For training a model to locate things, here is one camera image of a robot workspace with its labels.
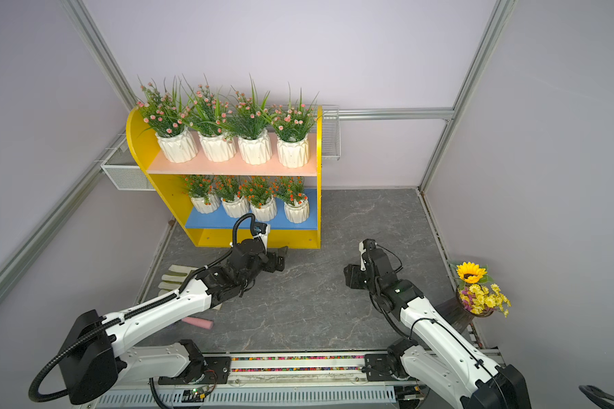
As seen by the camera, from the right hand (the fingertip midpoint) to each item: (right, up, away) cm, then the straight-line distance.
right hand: (351, 268), depth 82 cm
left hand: (-25, +7, -2) cm, 26 cm away
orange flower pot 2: (-41, +21, +7) cm, 46 cm away
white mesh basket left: (-72, +31, -3) cm, 78 cm away
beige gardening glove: (-64, -7, +9) cm, 65 cm away
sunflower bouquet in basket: (+29, -2, -19) cm, 34 cm away
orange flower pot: (-51, +26, +3) cm, 57 cm away
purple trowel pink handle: (-48, -16, -3) cm, 51 cm away
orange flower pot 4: (-20, +25, -2) cm, 32 cm away
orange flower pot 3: (-30, +25, -2) cm, 39 cm away
